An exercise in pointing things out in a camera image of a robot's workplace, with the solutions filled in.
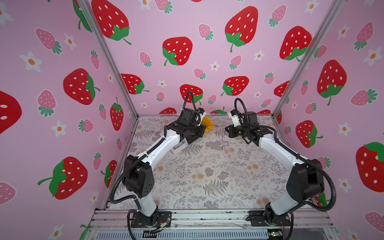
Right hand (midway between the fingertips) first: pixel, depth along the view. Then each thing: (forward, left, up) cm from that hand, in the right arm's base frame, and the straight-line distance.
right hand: (225, 127), depth 87 cm
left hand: (-3, +12, +2) cm, 13 cm away
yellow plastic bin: (+17, +11, -16) cm, 26 cm away
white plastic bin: (-7, +30, -16) cm, 35 cm away
